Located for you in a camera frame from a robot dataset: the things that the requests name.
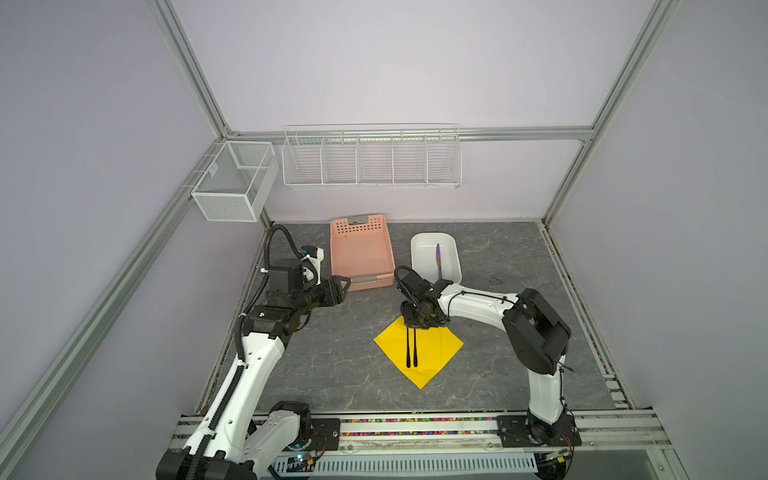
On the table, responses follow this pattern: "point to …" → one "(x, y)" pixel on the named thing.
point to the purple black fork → (415, 357)
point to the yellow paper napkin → (436, 348)
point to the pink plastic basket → (361, 252)
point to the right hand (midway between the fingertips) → (411, 324)
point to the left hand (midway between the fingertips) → (341, 285)
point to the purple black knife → (438, 260)
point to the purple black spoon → (408, 359)
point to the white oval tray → (424, 256)
